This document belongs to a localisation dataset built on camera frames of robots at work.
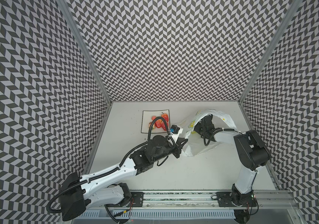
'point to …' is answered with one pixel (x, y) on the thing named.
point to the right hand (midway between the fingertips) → (196, 130)
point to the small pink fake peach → (153, 117)
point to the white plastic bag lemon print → (192, 143)
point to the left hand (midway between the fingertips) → (187, 141)
